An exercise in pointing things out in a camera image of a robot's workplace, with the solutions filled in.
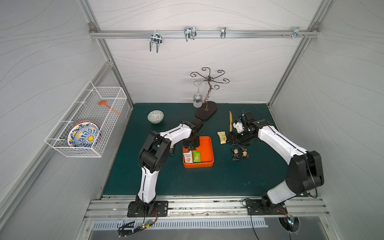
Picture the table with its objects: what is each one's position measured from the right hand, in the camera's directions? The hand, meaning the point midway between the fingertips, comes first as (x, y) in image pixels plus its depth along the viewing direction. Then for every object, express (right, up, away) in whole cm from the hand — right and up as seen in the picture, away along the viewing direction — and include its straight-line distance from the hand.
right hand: (232, 141), depth 87 cm
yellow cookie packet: (-4, +1, +12) cm, 12 cm away
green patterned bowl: (-52, +15, +24) cm, 60 cm away
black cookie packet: (-37, -8, +6) cm, 39 cm away
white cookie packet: (-27, -10, +2) cm, 28 cm away
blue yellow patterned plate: (-70, +7, -25) cm, 74 cm away
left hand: (-23, -5, +8) cm, 24 cm away
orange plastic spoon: (-71, +22, -8) cm, 75 cm away
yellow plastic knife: (+4, +11, +23) cm, 26 cm away
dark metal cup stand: (-13, +22, +28) cm, 37 cm away
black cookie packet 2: (+3, -9, +5) cm, 11 cm away
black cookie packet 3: (+9, -9, +6) cm, 14 cm away
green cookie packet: (-21, -10, +4) cm, 24 cm away
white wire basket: (-74, +18, -16) cm, 78 cm away
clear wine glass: (-21, +26, +7) cm, 34 cm away
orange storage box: (-15, -7, +11) cm, 19 cm away
